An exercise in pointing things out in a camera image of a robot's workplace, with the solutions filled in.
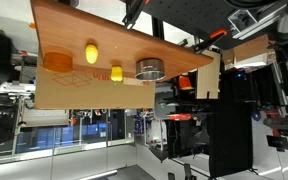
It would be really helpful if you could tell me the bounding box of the red flat bar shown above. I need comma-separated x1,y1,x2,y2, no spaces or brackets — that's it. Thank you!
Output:
169,113,193,121

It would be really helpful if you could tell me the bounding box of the black tablet screen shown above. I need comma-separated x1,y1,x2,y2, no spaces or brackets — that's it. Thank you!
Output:
265,134,288,151

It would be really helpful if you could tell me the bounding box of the black hanging cloth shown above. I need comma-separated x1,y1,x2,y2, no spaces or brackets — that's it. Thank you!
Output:
207,99,255,178

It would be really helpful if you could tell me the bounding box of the orange and black device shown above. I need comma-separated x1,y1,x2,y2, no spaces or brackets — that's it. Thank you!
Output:
178,75,195,92

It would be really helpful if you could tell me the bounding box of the orange translucent bowl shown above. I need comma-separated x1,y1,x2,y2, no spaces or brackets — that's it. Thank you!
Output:
42,51,74,74

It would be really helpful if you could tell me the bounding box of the light wooden panel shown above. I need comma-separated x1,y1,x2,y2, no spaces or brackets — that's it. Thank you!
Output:
195,49,222,100

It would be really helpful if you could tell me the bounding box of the large brown cardboard box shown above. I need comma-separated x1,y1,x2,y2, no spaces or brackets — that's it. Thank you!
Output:
34,64,157,111

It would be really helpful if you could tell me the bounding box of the black clamp with orange handle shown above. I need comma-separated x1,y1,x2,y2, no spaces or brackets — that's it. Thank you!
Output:
191,28,229,55
121,0,151,31

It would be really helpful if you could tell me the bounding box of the black perforated breadboard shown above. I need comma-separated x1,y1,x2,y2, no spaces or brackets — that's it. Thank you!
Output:
142,0,288,51

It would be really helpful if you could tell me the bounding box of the small cardboard box with white label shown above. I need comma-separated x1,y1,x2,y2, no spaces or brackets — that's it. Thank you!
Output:
221,33,270,71

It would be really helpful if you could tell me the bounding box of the yellow plastic cup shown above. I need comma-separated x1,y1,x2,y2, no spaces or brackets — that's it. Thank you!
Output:
110,65,124,83

